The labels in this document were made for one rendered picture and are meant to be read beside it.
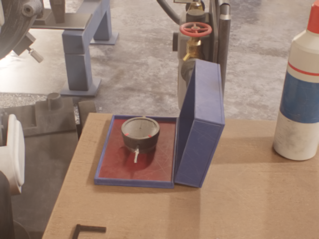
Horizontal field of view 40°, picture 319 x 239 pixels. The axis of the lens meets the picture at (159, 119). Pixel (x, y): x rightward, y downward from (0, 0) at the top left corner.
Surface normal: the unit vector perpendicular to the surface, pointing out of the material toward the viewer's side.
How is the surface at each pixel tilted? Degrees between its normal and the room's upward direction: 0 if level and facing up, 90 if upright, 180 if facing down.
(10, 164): 64
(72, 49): 90
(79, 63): 90
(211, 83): 12
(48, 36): 0
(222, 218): 0
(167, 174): 0
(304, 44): 42
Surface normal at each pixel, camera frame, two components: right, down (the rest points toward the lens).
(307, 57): -0.58, 0.46
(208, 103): 0.21, -0.80
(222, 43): -0.33, 0.53
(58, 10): 0.23, 0.70
